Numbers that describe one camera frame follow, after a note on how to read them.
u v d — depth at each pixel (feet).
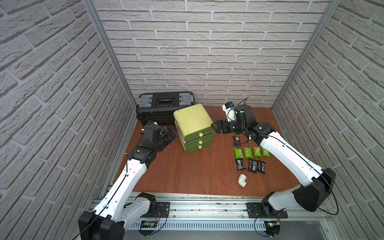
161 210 2.39
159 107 3.18
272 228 2.29
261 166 2.86
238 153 3.04
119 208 1.37
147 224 2.38
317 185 1.29
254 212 2.39
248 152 3.08
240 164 2.87
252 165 2.88
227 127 2.15
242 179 2.67
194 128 2.64
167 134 2.19
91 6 2.29
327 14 2.35
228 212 2.44
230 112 2.13
